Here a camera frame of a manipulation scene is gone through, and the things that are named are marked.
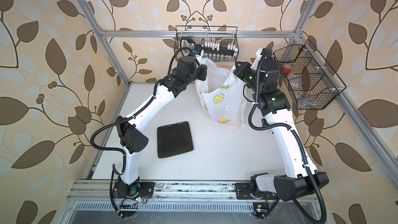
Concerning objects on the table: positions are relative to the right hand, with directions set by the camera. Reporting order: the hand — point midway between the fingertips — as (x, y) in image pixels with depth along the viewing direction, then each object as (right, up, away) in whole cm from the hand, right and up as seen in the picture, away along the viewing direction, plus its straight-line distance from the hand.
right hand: (236, 63), depth 64 cm
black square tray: (-32, -40, +30) cm, 59 cm away
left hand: (-12, +3, +12) cm, 17 cm away
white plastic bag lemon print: (-5, -13, +15) cm, 20 cm away
